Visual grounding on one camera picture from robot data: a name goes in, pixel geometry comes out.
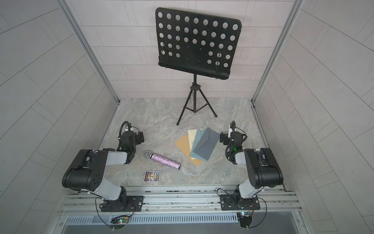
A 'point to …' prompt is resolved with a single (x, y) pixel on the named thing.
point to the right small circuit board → (245, 218)
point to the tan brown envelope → (183, 144)
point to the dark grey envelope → (206, 144)
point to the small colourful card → (152, 176)
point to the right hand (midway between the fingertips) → (229, 130)
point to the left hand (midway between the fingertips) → (135, 130)
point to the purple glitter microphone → (149, 154)
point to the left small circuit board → (121, 220)
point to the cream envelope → (192, 133)
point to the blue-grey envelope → (199, 133)
